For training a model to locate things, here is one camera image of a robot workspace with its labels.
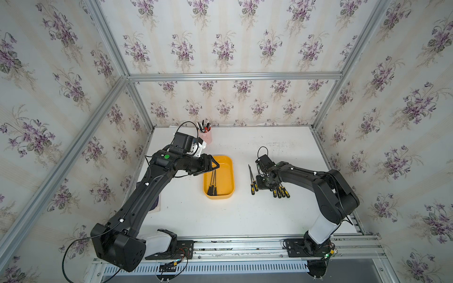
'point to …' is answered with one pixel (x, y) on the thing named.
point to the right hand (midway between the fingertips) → (261, 186)
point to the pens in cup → (204, 128)
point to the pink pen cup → (206, 137)
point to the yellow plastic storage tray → (225, 178)
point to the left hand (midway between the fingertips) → (216, 167)
